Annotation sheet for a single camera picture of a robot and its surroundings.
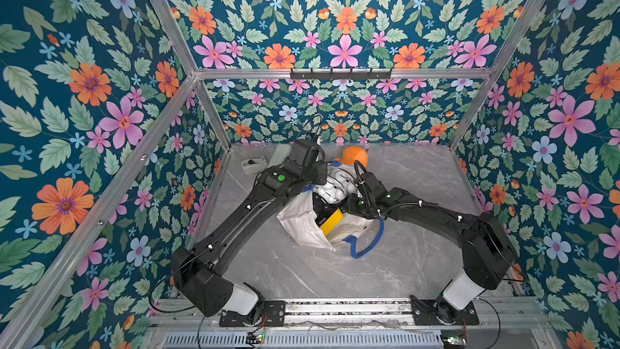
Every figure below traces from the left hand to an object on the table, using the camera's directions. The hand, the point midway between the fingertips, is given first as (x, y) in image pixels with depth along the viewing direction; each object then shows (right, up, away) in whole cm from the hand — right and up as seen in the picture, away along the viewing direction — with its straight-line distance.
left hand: (325, 165), depth 75 cm
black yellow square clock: (+1, -18, +9) cm, 20 cm away
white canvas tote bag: (+11, -22, +1) cm, 25 cm away
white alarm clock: (+5, -7, +13) cm, 16 cm away
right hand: (+9, -14, +12) cm, 20 cm away
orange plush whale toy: (+11, +5, +30) cm, 33 cm away
